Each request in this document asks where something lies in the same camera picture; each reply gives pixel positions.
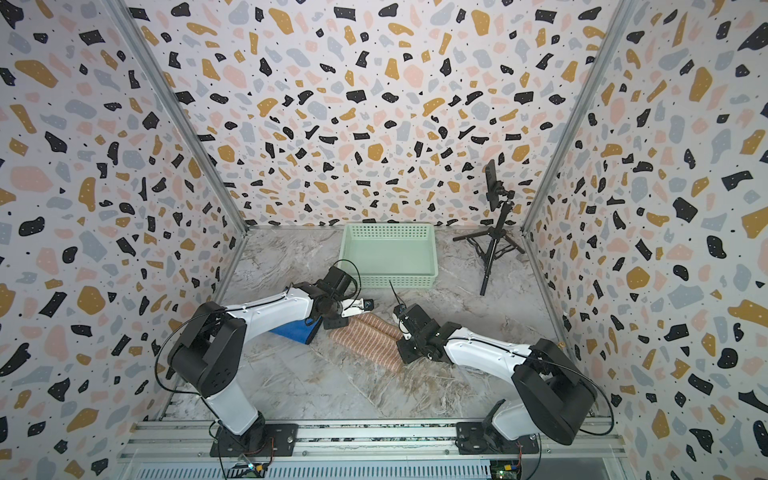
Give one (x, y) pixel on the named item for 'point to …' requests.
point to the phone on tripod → (494, 186)
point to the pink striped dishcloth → (373, 337)
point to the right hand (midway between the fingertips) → (403, 346)
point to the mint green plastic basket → (390, 255)
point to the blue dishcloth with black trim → (299, 331)
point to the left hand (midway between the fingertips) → (343, 308)
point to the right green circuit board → (506, 469)
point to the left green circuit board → (251, 470)
